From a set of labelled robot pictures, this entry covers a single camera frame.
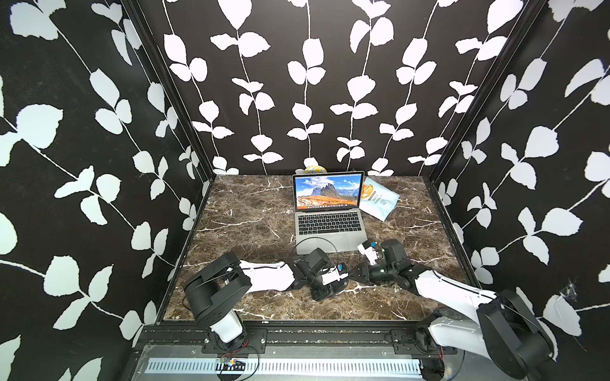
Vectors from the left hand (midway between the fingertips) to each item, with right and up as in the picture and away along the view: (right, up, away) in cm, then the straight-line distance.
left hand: (332, 283), depth 85 cm
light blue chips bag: (+24, +30, +25) cm, 46 cm away
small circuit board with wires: (-33, -19, -15) cm, 41 cm away
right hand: (+5, +5, -4) cm, 8 cm away
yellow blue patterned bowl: (-6, +46, +34) cm, 57 cm away
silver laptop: (-1, +24, +19) cm, 31 cm away
